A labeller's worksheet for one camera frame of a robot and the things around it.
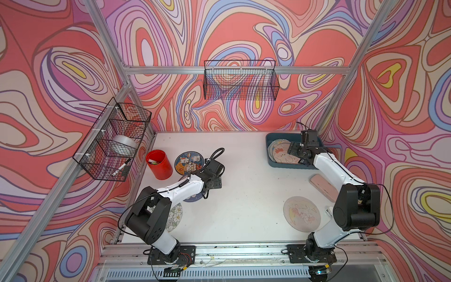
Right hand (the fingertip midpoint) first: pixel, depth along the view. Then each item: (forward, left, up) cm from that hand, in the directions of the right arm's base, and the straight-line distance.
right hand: (297, 153), depth 91 cm
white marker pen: (-15, +82, +13) cm, 85 cm away
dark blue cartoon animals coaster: (+6, +61, -12) cm, 62 cm away
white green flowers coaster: (-27, +64, -13) cm, 71 cm away
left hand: (-11, +44, -9) cm, 46 cm away
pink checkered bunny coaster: (+11, +6, -11) cm, 17 cm away
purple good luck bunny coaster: (-17, +56, -13) cm, 59 cm away
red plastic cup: (-5, +72, +1) cm, 72 cm away
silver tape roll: (-9, +79, +21) cm, 82 cm away
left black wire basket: (-13, +88, +21) cm, 92 cm away
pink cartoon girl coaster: (-27, +2, -14) cm, 30 cm away
